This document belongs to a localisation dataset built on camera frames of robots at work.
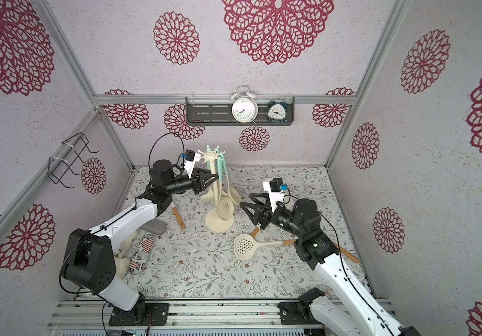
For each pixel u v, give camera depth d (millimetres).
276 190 546
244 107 876
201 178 714
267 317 744
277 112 898
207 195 866
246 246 890
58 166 729
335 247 502
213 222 996
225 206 877
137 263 818
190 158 689
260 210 565
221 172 721
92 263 448
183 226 968
